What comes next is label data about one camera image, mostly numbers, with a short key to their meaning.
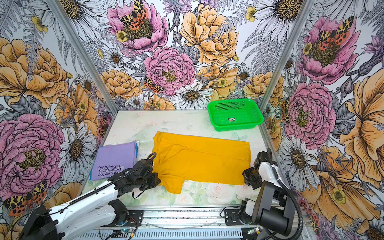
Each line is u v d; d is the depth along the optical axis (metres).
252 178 0.73
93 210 0.49
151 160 0.65
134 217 0.74
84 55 0.89
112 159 0.94
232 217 0.74
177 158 0.97
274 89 1.07
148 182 0.71
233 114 1.19
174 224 0.74
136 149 0.97
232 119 1.16
